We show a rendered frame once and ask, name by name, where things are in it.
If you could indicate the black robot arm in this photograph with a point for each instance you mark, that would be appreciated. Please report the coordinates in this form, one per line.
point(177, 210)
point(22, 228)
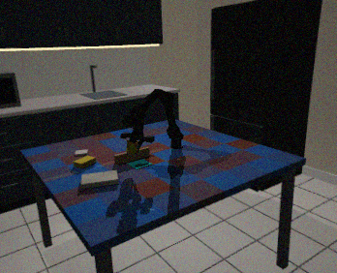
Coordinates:
point(137, 114)

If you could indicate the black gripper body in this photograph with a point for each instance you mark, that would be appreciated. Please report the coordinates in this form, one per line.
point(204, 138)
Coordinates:
point(145, 138)

